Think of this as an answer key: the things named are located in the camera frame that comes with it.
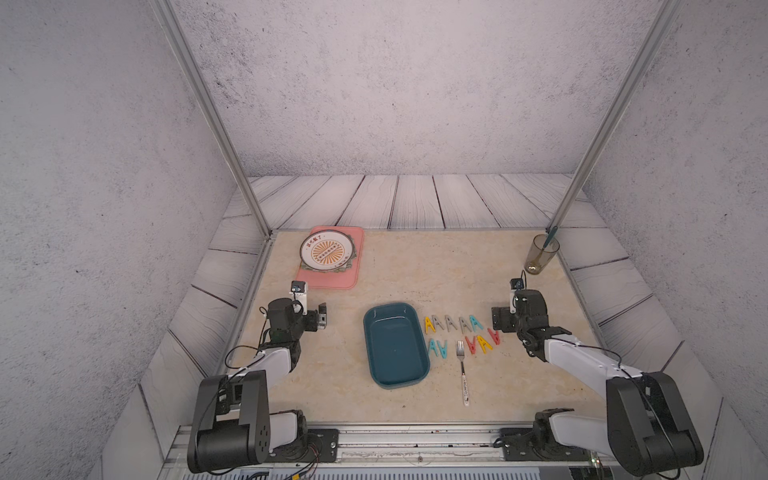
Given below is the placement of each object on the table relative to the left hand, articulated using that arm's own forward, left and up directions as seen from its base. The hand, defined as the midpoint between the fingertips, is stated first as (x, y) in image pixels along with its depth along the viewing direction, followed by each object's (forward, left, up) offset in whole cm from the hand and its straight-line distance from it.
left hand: (312, 301), depth 91 cm
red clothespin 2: (-9, -55, -7) cm, 56 cm away
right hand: (-3, -61, -1) cm, 61 cm away
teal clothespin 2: (-12, -35, -7) cm, 38 cm away
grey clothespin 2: (-5, -46, -7) cm, 47 cm away
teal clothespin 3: (-13, -39, -8) cm, 42 cm away
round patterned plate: (+26, 0, -6) cm, 27 cm away
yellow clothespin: (-4, -36, -7) cm, 36 cm away
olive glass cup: (+17, -75, +2) cm, 77 cm away
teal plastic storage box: (-12, -25, -8) cm, 29 cm away
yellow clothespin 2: (-12, -51, -7) cm, 53 cm away
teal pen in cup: (+19, -77, +6) cm, 80 cm away
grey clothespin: (-4, -42, -7) cm, 43 cm away
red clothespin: (-12, -48, -7) cm, 50 cm away
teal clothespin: (-4, -50, -7) cm, 51 cm away
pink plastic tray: (+14, -6, -9) cm, 18 cm away
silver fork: (-11, -44, -8) cm, 47 cm away
